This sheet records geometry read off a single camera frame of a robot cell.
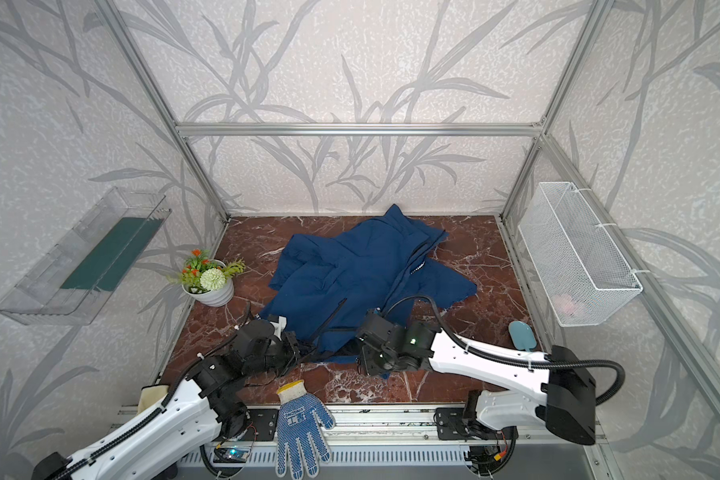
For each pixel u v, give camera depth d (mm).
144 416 483
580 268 617
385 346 558
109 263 610
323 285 961
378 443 728
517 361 433
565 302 724
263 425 733
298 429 730
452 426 737
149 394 742
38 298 581
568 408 377
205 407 541
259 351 622
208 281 826
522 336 893
